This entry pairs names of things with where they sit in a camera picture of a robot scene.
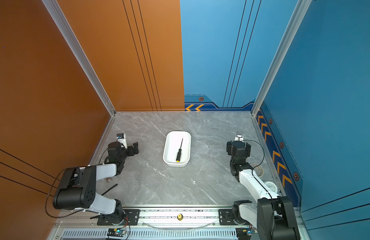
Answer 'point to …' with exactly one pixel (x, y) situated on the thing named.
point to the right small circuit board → (244, 233)
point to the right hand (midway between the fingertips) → (237, 142)
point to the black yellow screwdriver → (178, 159)
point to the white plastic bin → (175, 140)
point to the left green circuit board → (116, 232)
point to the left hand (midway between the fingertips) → (130, 142)
